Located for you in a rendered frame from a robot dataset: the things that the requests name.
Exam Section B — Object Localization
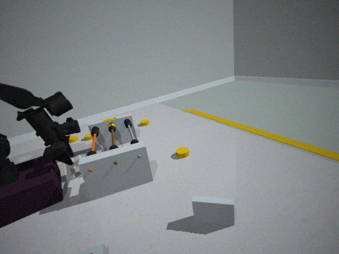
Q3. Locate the yellow short cylinder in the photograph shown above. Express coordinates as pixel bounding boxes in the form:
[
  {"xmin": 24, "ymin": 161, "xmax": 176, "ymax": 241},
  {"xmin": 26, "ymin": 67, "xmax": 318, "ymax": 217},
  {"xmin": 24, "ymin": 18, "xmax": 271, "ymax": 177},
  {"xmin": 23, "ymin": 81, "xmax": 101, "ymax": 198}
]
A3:
[
  {"xmin": 176, "ymin": 147, "xmax": 189, "ymax": 158},
  {"xmin": 84, "ymin": 133, "xmax": 92, "ymax": 140},
  {"xmin": 140, "ymin": 120, "xmax": 149, "ymax": 126},
  {"xmin": 68, "ymin": 136, "xmax": 78, "ymax": 143}
]

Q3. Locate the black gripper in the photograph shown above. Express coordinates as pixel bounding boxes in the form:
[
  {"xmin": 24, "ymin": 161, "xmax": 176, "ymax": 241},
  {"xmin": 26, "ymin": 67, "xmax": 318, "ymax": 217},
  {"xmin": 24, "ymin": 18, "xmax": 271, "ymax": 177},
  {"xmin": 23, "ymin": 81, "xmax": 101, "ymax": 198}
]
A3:
[{"xmin": 35, "ymin": 120, "xmax": 74, "ymax": 165}]

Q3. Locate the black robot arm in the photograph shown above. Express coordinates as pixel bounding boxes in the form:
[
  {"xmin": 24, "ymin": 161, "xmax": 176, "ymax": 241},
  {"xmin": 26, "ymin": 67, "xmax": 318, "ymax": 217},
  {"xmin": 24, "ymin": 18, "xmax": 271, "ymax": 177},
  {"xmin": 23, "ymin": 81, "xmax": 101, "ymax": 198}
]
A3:
[{"xmin": 0, "ymin": 83, "xmax": 81, "ymax": 187}]

